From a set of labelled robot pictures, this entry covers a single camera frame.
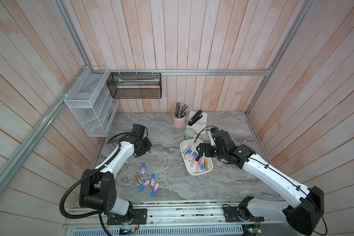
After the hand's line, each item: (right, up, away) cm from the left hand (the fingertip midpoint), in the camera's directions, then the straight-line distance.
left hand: (150, 148), depth 88 cm
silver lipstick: (+23, -2, +10) cm, 25 cm away
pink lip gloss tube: (+29, -12, +2) cm, 32 cm away
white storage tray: (+28, +2, +12) cm, 30 cm away
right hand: (+30, +2, -8) cm, 32 cm away
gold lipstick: (+35, -11, +3) cm, 36 cm away
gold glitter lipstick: (0, -2, -2) cm, 3 cm away
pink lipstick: (+27, -8, +5) cm, 29 cm away
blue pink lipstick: (+27, -6, +5) cm, 28 cm away
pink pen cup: (+18, +16, +16) cm, 29 cm away
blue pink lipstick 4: (+2, -17, -2) cm, 17 cm away
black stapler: (+33, +21, +27) cm, 48 cm away
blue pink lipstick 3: (-5, -13, 0) cm, 14 cm away
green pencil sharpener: (+26, +8, +13) cm, 30 cm away
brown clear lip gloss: (-6, -19, -2) cm, 20 cm away
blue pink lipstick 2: (+33, -11, +3) cm, 35 cm away
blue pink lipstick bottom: (-3, -20, -5) cm, 21 cm away
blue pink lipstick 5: (+4, -22, -6) cm, 24 cm away
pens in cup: (+19, +24, +20) cm, 37 cm away
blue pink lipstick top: (+23, -6, +7) cm, 25 cm away
